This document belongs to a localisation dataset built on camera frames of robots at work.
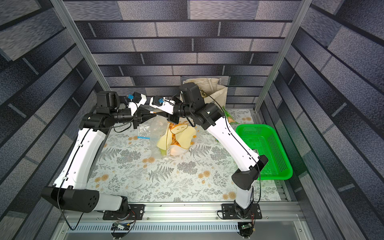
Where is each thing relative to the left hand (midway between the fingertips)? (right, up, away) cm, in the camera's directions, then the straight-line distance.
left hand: (154, 112), depth 65 cm
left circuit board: (-18, -55, +6) cm, 59 cm away
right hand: (+2, +3, -2) cm, 4 cm away
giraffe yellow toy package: (+8, -14, +20) cm, 26 cm away
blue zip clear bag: (-18, -12, +39) cm, 44 cm away
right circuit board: (+43, -57, +7) cm, 72 cm away
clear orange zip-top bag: (-2, -5, +14) cm, 15 cm away
